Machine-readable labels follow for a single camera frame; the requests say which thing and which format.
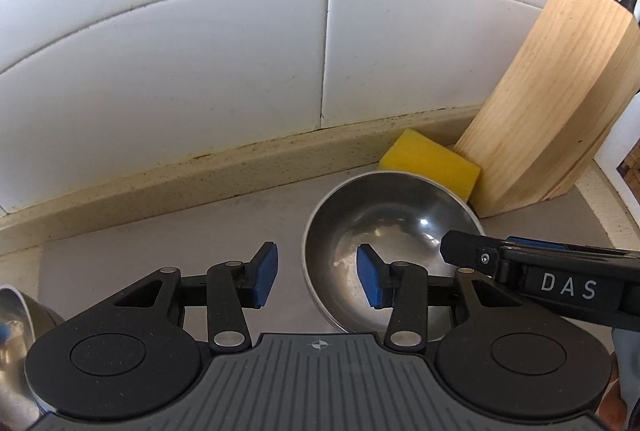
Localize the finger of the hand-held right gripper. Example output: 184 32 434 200
440 231 502 270
505 236 571 252

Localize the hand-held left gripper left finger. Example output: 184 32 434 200
115 241 279 354

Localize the wooden knife block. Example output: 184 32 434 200
452 0 640 218

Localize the medium stainless steel bowl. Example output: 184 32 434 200
0 285 66 417

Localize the yellow sponge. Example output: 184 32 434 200
378 128 482 203

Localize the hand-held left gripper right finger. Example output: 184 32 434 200
356 244 521 354

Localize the small stainless steel bowl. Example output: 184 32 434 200
302 170 487 343

